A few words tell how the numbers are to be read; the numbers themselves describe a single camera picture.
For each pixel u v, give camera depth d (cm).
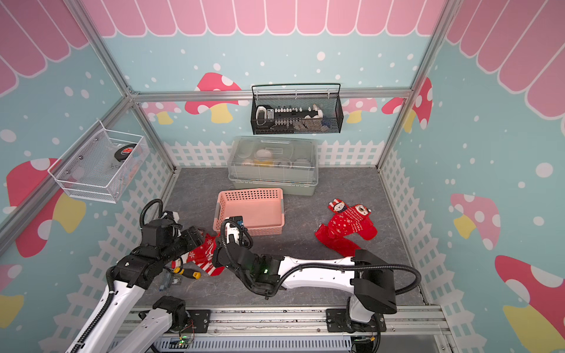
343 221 97
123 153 77
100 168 74
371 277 46
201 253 69
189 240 67
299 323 74
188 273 84
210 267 86
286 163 100
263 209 105
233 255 50
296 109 92
